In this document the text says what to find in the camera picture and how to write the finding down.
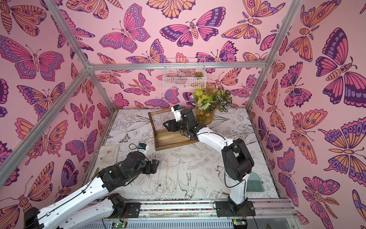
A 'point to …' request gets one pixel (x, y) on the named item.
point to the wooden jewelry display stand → (164, 139)
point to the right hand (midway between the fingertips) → (169, 120)
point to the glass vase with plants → (207, 101)
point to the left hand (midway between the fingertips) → (154, 160)
